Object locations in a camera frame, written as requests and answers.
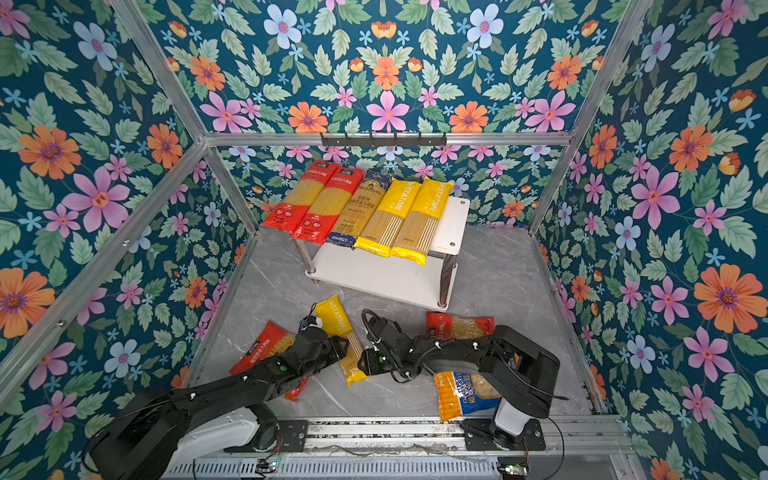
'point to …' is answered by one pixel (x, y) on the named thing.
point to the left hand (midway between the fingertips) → (350, 342)
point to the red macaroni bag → (269, 344)
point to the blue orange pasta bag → (464, 393)
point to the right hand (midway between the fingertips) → (360, 363)
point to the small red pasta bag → (450, 326)
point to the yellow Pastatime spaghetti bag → (379, 233)
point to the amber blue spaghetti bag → (359, 209)
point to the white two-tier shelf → (432, 284)
